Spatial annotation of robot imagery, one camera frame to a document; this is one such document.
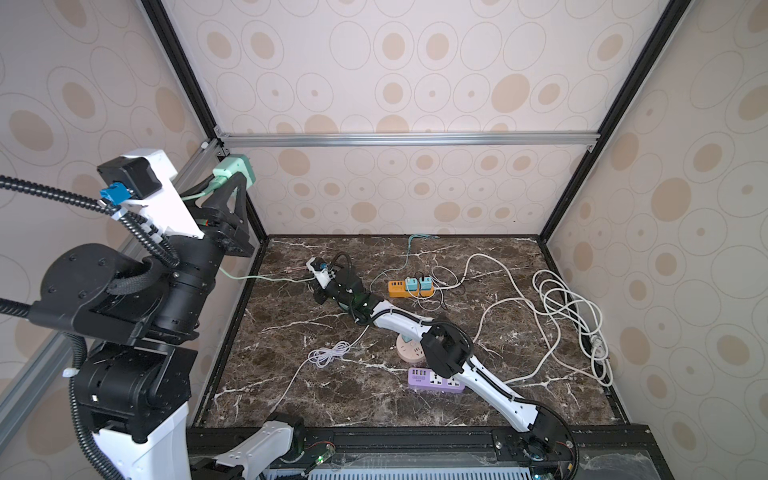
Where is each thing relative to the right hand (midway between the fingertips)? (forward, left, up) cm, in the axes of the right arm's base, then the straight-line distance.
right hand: (304, 275), depth 93 cm
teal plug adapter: (+1, -38, -6) cm, 39 cm away
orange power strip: (+2, -29, -12) cm, 32 cm away
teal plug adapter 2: (+1, -33, -6) cm, 34 cm away
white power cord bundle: (-18, -84, -14) cm, 87 cm away
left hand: (-25, -9, +52) cm, 59 cm away
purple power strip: (-29, -36, -10) cm, 47 cm away
